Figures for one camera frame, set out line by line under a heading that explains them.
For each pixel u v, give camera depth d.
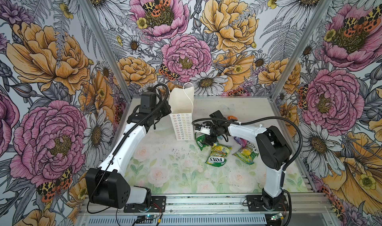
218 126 0.76
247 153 0.85
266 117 0.57
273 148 0.51
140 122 0.52
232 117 1.00
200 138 0.92
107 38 0.89
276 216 0.72
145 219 0.73
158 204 0.73
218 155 0.85
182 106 1.04
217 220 0.78
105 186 0.39
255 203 0.73
